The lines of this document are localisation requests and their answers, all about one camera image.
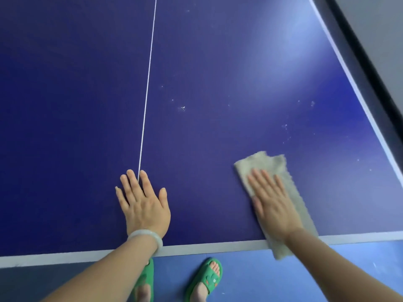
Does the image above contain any person's left hand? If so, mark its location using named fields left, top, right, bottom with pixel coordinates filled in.
left=115, top=169, right=171, bottom=240

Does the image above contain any person's right hand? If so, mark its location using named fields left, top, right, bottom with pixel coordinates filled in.
left=247, top=168, right=304, bottom=246

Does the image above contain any grey cleaning cloth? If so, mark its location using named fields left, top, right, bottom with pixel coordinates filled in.
left=233, top=151, right=319, bottom=261

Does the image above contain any person's right forearm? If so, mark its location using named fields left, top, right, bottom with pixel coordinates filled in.
left=285, top=229, right=403, bottom=302

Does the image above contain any person's left forearm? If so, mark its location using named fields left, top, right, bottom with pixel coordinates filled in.
left=41, top=235, right=158, bottom=302

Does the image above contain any person's right foot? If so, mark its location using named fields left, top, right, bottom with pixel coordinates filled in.
left=190, top=261, right=221, bottom=302

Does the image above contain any person's foot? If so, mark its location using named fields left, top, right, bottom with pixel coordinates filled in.
left=190, top=261, right=221, bottom=302
left=135, top=283, right=152, bottom=302

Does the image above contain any person's left foot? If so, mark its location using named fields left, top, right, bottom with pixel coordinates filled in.
left=135, top=283, right=152, bottom=302

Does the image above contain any white jade bangle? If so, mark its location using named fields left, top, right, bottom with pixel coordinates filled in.
left=127, top=229, right=164, bottom=253

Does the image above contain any green left slipper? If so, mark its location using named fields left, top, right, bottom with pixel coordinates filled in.
left=131, top=258, right=155, bottom=302

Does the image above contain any green slipper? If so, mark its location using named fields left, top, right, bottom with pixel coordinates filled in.
left=131, top=258, right=155, bottom=302
left=184, top=258, right=223, bottom=302

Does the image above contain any green right slipper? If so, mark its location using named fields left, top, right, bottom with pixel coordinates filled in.
left=184, top=258, right=223, bottom=302

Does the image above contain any blue table tennis table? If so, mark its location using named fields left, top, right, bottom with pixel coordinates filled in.
left=0, top=0, right=403, bottom=269

